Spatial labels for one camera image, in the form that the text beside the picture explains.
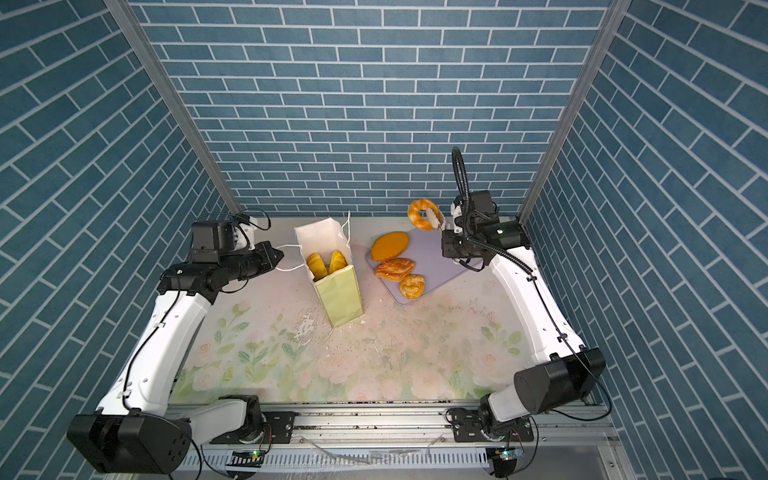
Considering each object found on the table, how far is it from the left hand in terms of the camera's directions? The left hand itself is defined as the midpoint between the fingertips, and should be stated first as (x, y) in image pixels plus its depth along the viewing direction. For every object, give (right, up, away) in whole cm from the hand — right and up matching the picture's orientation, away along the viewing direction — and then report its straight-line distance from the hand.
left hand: (285, 251), depth 75 cm
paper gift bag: (+5, 0, +21) cm, 21 cm away
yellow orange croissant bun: (+35, +8, +11) cm, 38 cm away
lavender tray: (+39, 0, +33) cm, 51 cm away
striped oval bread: (+4, -4, +13) cm, 15 cm away
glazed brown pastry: (+28, -7, +25) cm, 38 cm away
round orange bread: (+25, +1, +34) cm, 42 cm away
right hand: (+41, +3, +2) cm, 41 cm away
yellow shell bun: (+9, -3, +18) cm, 21 cm away
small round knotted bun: (+33, -12, +21) cm, 41 cm away
